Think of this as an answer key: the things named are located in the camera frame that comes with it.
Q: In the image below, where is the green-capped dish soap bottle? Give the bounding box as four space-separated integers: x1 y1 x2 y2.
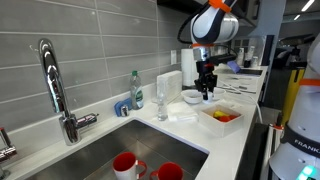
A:
129 70 145 111

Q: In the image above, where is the yellow block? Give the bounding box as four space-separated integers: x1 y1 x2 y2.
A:
213 110 230 119

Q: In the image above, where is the white coffee pod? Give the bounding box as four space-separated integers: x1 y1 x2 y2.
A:
203 91 214 103

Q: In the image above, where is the white bowl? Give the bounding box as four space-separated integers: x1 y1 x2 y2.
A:
180 89 204 105
212 87 227 102

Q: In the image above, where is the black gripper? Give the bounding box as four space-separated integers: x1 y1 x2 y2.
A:
194 60 219 101

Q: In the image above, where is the black cooktop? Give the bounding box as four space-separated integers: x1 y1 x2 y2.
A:
239 68 264 77

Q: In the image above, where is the white and black bottle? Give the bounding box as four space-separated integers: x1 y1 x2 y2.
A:
244 45 256 69

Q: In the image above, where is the blue tilted tablet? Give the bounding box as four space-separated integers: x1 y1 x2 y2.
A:
227 59 242 75

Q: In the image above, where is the white paper towel roll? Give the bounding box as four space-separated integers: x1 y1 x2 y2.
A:
180 47 200 91

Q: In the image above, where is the white cable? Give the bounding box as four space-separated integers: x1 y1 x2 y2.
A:
218 81 264 124

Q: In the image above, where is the stainless steel sink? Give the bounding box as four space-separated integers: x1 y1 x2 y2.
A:
24 119 210 180

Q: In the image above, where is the red and white mug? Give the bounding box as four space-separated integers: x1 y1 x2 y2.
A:
112 151 148 180
149 162 184 180

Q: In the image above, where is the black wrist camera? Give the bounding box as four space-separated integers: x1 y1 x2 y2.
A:
208 53 238 67

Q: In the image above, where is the white wall outlet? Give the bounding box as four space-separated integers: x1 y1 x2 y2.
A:
170 49 178 66

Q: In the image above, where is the clear plastic bag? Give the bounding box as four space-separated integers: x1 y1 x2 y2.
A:
167 101 200 122

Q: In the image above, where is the white pump bottle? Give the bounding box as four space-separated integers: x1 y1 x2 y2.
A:
236 47 245 67

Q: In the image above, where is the large chrome faucet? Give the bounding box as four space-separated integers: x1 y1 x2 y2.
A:
38 38 100 147

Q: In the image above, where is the blue sponge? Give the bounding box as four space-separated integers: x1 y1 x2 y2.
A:
114 97 134 118

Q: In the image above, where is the small metal sink stopper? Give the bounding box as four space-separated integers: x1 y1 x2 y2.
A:
120 104 130 117

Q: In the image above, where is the yellow post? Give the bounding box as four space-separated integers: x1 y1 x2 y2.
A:
281 68 303 127

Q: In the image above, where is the clear wine glass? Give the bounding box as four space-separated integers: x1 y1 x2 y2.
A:
156 81 169 122

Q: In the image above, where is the long ceiling light strip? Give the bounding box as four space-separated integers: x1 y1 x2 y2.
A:
301 0 316 13

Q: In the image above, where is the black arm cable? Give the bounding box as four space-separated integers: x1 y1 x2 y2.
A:
176 5 203 45

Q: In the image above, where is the white container with food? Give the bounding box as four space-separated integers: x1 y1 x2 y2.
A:
198 103 245 139

